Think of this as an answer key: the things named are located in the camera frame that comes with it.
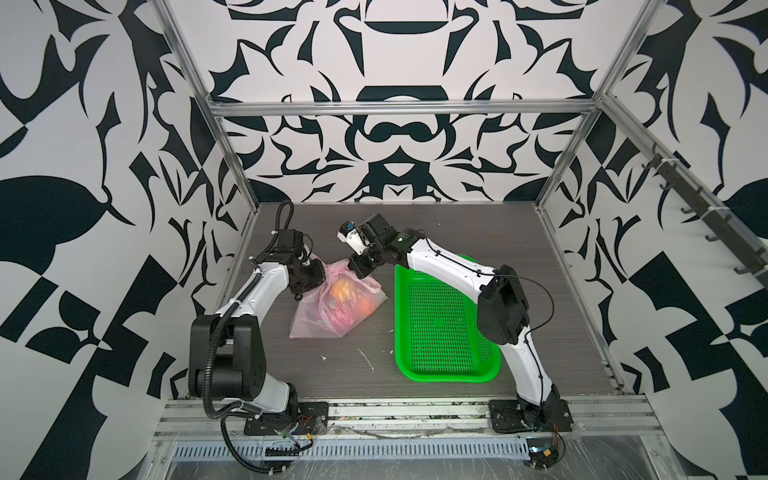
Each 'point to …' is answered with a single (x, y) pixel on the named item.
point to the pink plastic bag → (341, 302)
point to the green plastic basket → (437, 337)
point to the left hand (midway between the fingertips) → (318, 274)
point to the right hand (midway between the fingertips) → (347, 260)
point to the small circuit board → (543, 451)
